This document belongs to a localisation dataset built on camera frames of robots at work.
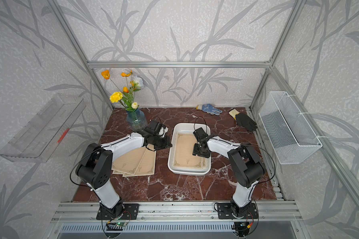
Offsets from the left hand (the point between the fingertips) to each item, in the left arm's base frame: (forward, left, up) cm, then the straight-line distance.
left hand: (173, 145), depth 90 cm
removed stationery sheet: (-10, +15, -8) cm, 20 cm away
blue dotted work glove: (+38, -26, -6) cm, 46 cm away
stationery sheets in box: (-4, -6, -8) cm, 11 cm away
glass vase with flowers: (+18, +26, +2) cm, 32 cm away
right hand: (-1, -15, -7) cm, 17 cm away
